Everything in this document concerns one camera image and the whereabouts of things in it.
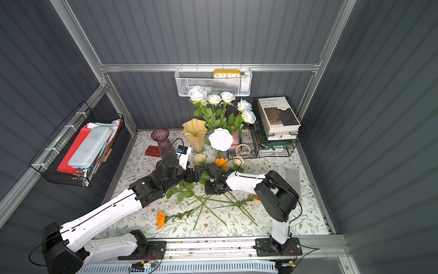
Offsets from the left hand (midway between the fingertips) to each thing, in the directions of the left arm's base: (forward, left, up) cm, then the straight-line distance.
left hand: (197, 165), depth 73 cm
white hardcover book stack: (+29, -42, 0) cm, 51 cm away
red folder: (+6, +51, +7) cm, 52 cm away
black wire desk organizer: (+35, -31, -24) cm, 53 cm away
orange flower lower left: (-16, +18, -21) cm, 32 cm away
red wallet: (+25, +33, -21) cm, 46 cm away
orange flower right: (-5, -29, -23) cm, 37 cm away
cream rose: (+19, +3, -21) cm, 29 cm away
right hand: (0, -4, -22) cm, 23 cm away
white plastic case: (+4, +44, +8) cm, 45 cm away
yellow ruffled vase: (+30, +5, -9) cm, 32 cm away
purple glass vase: (+24, +23, -7) cm, 34 cm away
